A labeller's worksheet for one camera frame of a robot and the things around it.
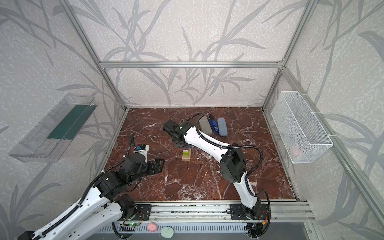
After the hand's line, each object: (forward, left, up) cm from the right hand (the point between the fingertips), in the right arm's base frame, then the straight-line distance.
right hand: (182, 139), depth 86 cm
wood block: (-5, -3, -11) cm, 12 cm away
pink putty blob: (-41, +12, -10) cm, 44 cm away
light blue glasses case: (+15, -26, -12) cm, 33 cm away
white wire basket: (-11, -54, +21) cm, 59 cm away
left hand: (-13, +10, +3) cm, 16 cm away
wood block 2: (-7, -1, -12) cm, 14 cm away
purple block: (-8, -3, +5) cm, 10 cm away
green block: (-5, -1, -8) cm, 10 cm away
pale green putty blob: (-43, +5, -10) cm, 44 cm away
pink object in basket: (-12, -58, +7) cm, 60 cm away
